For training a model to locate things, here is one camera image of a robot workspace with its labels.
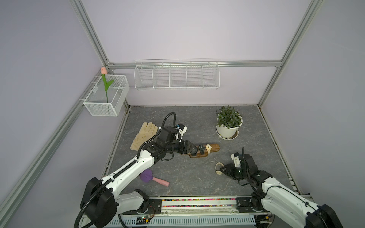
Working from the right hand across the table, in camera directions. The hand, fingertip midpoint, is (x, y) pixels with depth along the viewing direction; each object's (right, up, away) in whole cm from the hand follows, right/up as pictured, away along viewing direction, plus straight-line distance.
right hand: (221, 169), depth 85 cm
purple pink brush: (-45, -3, -2) cm, 45 cm away
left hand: (-19, +15, -8) cm, 25 cm away
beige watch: (-2, -1, -1) cm, 3 cm away
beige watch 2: (-7, +12, +2) cm, 15 cm away
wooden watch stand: (-3, +12, +2) cm, 13 cm away
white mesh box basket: (-67, +44, -2) cm, 80 cm away
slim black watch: (-12, +12, +2) cm, 17 cm away
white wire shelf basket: (-28, +62, +14) cm, 69 cm away
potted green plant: (+6, +29, +4) cm, 30 cm away
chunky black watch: (-17, +11, 0) cm, 21 cm away
